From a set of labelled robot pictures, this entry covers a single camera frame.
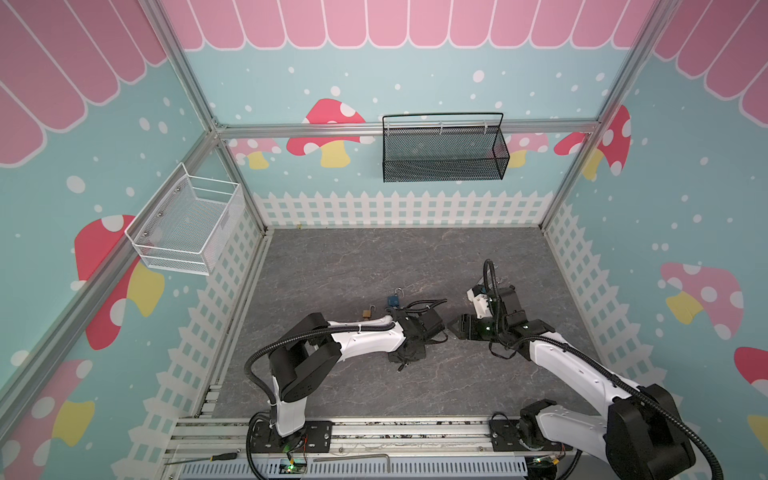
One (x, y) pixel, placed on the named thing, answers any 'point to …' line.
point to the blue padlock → (394, 301)
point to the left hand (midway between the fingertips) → (409, 359)
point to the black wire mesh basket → (443, 147)
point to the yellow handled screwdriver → (216, 457)
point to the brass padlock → (366, 314)
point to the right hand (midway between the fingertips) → (455, 324)
